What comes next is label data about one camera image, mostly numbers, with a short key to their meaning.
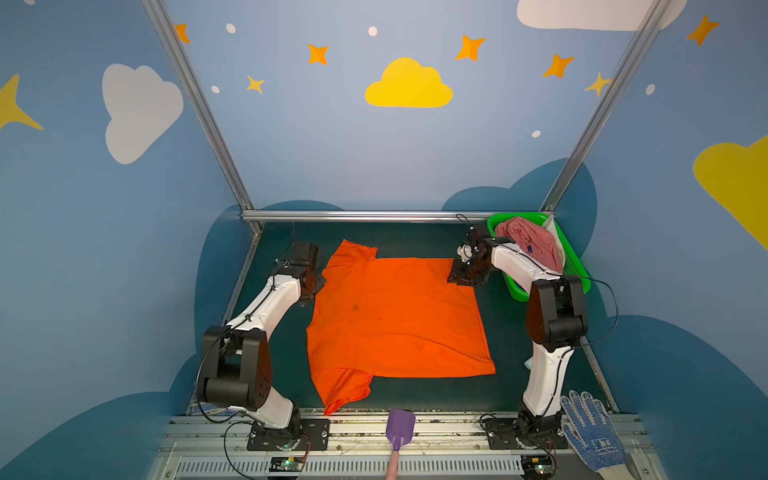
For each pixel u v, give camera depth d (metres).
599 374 0.91
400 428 0.75
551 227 1.09
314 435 0.74
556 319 0.55
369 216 1.25
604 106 0.86
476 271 0.86
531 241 1.07
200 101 0.84
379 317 0.96
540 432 0.69
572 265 1.01
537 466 0.71
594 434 0.75
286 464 0.71
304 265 0.70
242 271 1.14
